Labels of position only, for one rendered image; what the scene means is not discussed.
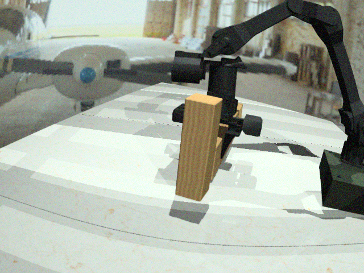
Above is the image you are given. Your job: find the wooden post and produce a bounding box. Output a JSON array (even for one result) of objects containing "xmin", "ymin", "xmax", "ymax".
[{"xmin": 175, "ymin": 93, "xmax": 223, "ymax": 202}]

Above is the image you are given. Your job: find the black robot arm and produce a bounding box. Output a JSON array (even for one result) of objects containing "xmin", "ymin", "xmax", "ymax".
[{"xmin": 171, "ymin": 0, "xmax": 364, "ymax": 169}]

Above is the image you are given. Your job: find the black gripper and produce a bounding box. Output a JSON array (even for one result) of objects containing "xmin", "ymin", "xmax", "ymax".
[{"xmin": 172, "ymin": 85, "xmax": 263, "ymax": 159}]

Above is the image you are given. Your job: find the brown wooden board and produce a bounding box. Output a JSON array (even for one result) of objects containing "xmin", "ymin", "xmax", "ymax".
[{"xmin": 211, "ymin": 103, "xmax": 243, "ymax": 181}]

